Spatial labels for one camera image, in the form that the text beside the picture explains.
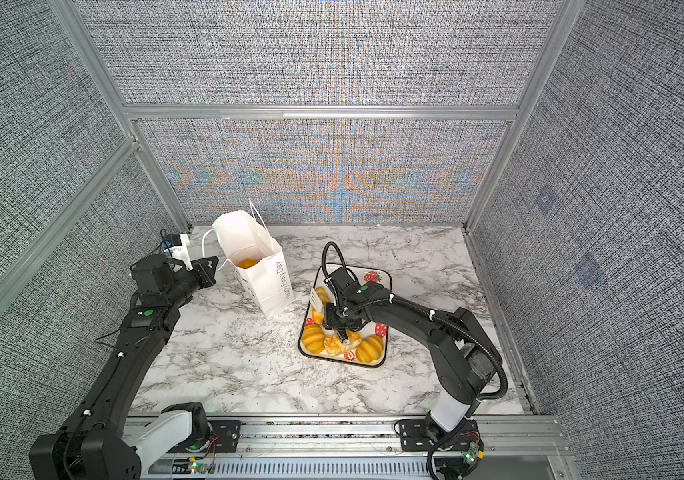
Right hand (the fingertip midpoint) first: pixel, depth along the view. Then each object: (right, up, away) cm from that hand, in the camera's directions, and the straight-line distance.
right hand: (328, 322), depth 87 cm
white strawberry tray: (+13, +13, +17) cm, 25 cm away
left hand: (-29, +19, -8) cm, 35 cm away
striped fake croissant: (-2, +6, +8) cm, 10 cm away
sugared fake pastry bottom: (+2, -6, -3) cm, 7 cm away
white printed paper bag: (-27, +22, +12) cm, 37 cm away
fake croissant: (-4, -4, -1) cm, 6 cm away
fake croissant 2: (+12, -7, -3) cm, 14 cm away
